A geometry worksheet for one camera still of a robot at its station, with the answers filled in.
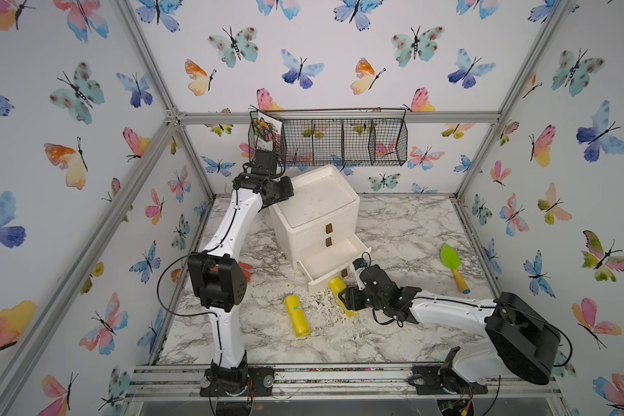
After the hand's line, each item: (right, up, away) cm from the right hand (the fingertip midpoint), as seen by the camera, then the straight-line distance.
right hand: (347, 290), depth 85 cm
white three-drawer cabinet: (-9, +31, +4) cm, 33 cm away
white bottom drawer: (-4, +8, +7) cm, 11 cm away
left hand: (-18, +33, +3) cm, 38 cm away
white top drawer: (-7, +20, -1) cm, 22 cm away
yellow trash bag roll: (-15, -9, -3) cm, 18 cm away
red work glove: (-37, +4, +13) cm, 40 cm away
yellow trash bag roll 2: (-3, +1, +5) cm, 6 cm away
